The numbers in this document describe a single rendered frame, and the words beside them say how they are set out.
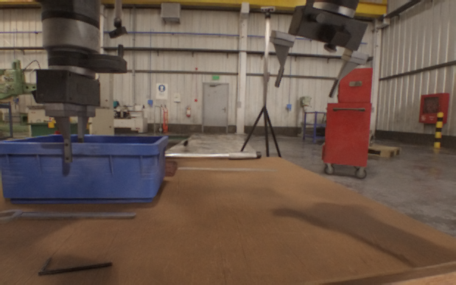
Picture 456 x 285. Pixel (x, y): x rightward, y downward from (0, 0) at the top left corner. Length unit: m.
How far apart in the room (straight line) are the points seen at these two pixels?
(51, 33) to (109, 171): 0.25
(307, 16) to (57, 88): 0.42
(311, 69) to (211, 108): 4.80
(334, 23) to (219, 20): 10.52
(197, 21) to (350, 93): 8.89
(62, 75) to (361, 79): 2.77
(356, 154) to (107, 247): 2.74
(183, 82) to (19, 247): 10.09
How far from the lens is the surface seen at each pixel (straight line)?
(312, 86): 11.10
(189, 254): 0.32
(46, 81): 0.44
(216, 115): 10.07
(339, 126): 2.88
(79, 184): 0.51
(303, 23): 0.46
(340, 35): 0.45
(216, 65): 10.38
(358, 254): 0.36
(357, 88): 2.90
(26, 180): 0.55
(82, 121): 0.51
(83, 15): 0.48
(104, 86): 6.45
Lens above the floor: 0.64
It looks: 6 degrees down
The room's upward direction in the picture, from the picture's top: 2 degrees clockwise
